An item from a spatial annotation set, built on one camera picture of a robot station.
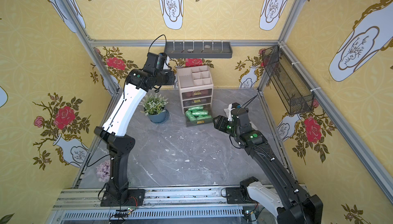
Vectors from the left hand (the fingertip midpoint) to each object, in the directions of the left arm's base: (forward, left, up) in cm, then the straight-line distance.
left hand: (176, 77), depth 78 cm
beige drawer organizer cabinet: (+4, -11, -13) cm, 18 cm away
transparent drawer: (+3, -5, -24) cm, 25 cm away
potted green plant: (-5, +14, -19) cm, 24 cm away
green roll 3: (-4, -12, -31) cm, 34 cm away
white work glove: (+2, -32, -34) cm, 47 cm away
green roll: (+2, -13, -30) cm, 32 cm away
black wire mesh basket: (-5, -67, -11) cm, 68 cm away
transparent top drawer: (+3, -11, -16) cm, 19 cm away
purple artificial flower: (-38, +35, -25) cm, 58 cm away
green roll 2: (-2, -13, -30) cm, 32 cm away
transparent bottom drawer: (-8, -10, -31) cm, 34 cm away
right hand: (-19, -20, -13) cm, 31 cm away
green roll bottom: (-3, -6, -31) cm, 31 cm away
